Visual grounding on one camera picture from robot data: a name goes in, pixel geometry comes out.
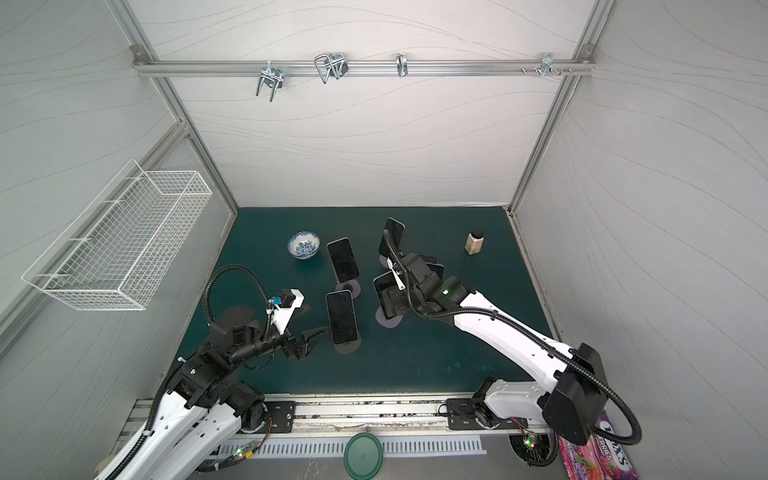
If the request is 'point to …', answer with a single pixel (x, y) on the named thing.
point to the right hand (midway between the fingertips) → (400, 285)
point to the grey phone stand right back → (383, 260)
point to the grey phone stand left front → (348, 348)
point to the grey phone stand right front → (389, 323)
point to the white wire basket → (108, 253)
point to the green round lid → (363, 456)
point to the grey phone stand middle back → (351, 285)
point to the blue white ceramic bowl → (303, 245)
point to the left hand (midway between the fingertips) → (321, 313)
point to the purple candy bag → (601, 458)
